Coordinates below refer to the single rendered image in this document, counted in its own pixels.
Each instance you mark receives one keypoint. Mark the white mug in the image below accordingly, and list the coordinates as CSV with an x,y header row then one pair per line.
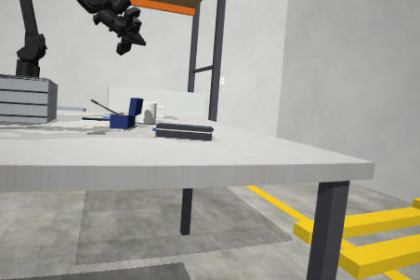
x,y
148,113

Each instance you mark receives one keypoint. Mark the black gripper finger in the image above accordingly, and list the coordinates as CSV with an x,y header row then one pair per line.
x,y
129,40
133,33

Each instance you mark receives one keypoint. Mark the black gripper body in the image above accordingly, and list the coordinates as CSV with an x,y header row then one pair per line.
x,y
118,25

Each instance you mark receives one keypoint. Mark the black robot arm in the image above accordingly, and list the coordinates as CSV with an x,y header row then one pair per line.
x,y
34,48

